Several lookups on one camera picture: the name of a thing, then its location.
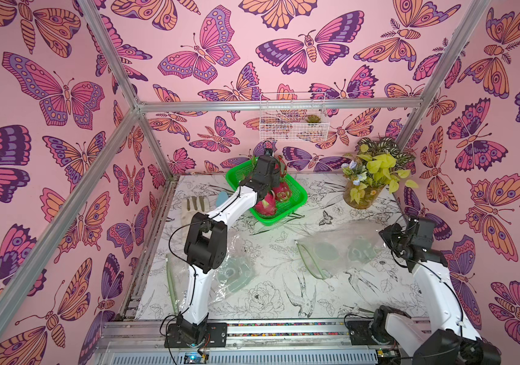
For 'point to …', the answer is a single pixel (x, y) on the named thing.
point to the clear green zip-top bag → (238, 272)
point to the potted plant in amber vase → (378, 163)
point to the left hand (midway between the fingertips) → (275, 170)
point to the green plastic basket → (298, 196)
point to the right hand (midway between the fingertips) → (386, 229)
